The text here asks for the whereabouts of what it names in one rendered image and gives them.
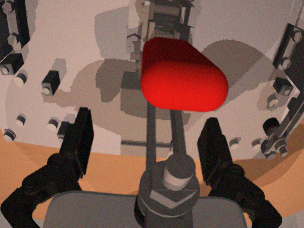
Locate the white fixture plate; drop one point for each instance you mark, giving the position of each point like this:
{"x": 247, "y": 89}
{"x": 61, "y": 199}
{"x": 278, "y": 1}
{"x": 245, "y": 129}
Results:
{"x": 85, "y": 41}

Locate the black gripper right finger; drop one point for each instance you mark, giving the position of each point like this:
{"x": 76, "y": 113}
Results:
{"x": 219, "y": 171}

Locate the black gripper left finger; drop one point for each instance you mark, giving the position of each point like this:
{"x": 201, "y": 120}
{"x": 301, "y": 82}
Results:
{"x": 58, "y": 175}

